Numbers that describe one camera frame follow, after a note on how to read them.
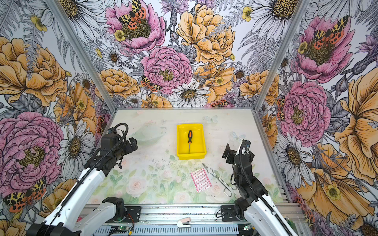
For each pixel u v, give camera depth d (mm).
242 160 640
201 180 856
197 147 1002
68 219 404
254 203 518
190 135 1022
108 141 588
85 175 490
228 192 813
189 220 724
